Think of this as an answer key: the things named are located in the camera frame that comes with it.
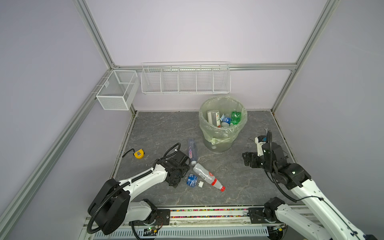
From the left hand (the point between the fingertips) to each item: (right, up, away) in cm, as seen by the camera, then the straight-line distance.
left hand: (185, 175), depth 84 cm
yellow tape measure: (-30, +10, +10) cm, 33 cm away
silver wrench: (+57, +25, +24) cm, 67 cm away
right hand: (+34, +14, -9) cm, 38 cm away
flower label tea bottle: (+16, +33, +1) cm, 37 cm away
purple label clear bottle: (+4, +12, +8) cm, 15 cm away
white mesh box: (-47, +52, +16) cm, 72 cm away
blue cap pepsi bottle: (+24, +33, +9) cm, 41 cm away
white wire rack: (-1, +61, +14) cm, 62 cm away
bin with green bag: (+20, +21, -2) cm, 29 cm away
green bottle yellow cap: (+29, +33, 0) cm, 44 cm away
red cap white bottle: (+13, +1, -3) cm, 13 cm away
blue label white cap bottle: (+4, -2, -4) cm, 6 cm away
